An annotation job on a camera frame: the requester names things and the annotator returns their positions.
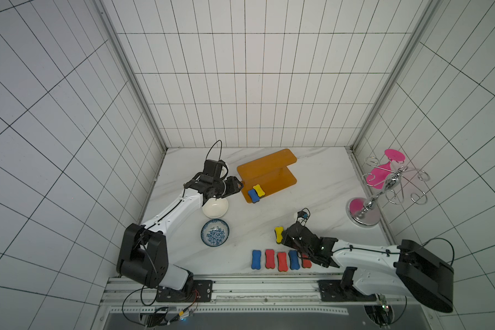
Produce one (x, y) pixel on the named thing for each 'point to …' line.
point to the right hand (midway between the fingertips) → (274, 236)
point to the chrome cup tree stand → (363, 212)
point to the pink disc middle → (377, 177)
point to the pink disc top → (394, 155)
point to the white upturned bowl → (215, 208)
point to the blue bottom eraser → (254, 197)
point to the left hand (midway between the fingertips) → (237, 190)
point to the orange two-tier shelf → (266, 174)
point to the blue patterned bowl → (214, 232)
